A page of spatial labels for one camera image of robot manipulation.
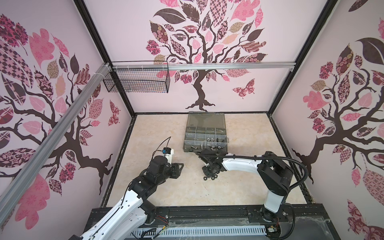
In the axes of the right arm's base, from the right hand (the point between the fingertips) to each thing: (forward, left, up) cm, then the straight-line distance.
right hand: (206, 169), depth 90 cm
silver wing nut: (+15, -5, +2) cm, 16 cm away
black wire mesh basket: (+71, +55, +18) cm, 92 cm away
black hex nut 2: (-6, -4, 0) cm, 7 cm away
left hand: (-4, +15, +13) cm, 20 cm away
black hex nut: (-6, +1, +1) cm, 6 cm away
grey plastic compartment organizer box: (+27, -1, +5) cm, 28 cm away
